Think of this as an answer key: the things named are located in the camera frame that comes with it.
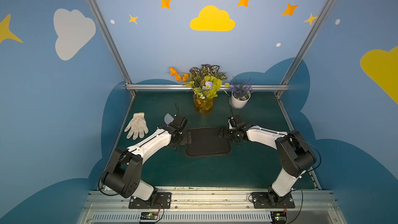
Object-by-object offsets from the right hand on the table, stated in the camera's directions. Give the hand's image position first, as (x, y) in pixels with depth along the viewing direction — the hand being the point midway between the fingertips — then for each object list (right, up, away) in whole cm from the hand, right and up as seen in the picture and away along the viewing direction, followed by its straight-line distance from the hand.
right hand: (224, 134), depth 96 cm
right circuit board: (+22, -35, -24) cm, 48 cm away
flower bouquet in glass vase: (-13, +32, -3) cm, 34 cm away
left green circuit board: (-40, -34, -25) cm, 58 cm away
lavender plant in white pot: (+11, +26, +3) cm, 29 cm away
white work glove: (-57, +5, +5) cm, 58 cm away
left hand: (-25, -2, -7) cm, 26 cm away
